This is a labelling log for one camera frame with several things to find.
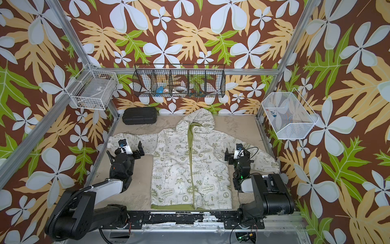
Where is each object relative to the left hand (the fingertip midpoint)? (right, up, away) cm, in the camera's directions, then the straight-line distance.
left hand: (132, 141), depth 86 cm
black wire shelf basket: (+26, +39, +12) cm, 49 cm away
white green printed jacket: (+34, -18, +5) cm, 38 cm away
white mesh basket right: (+90, +15, -2) cm, 91 cm away
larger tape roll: (+27, +34, +13) cm, 45 cm away
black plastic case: (-6, +18, +29) cm, 35 cm away
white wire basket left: (-22, +30, 0) cm, 37 cm away
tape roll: (+18, +32, +10) cm, 38 cm away
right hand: (+61, -4, +4) cm, 61 cm away
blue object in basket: (+15, +32, +8) cm, 36 cm away
